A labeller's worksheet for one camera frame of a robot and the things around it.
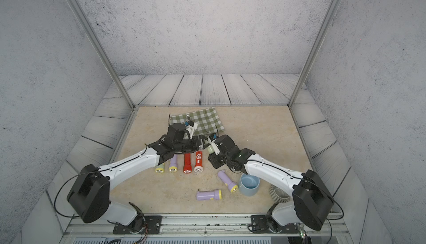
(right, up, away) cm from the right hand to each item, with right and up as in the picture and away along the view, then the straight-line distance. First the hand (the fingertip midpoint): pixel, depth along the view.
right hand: (212, 156), depth 81 cm
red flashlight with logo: (-7, -7, +6) cm, 12 cm away
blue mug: (+18, -15, +3) cm, 24 cm away
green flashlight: (-1, +4, -2) cm, 5 cm away
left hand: (-1, +6, -2) cm, 7 cm away
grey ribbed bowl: (+30, -16, -6) cm, 34 cm away
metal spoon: (-17, +19, +30) cm, 39 cm away
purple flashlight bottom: (+2, -17, -3) cm, 17 cm away
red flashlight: (-13, -7, +6) cm, 16 cm away
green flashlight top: (-27, -8, +6) cm, 29 cm away
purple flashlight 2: (+10, -14, 0) cm, 17 cm away
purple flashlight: (-21, -7, +7) cm, 23 cm away
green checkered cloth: (-4, +16, +30) cm, 34 cm away
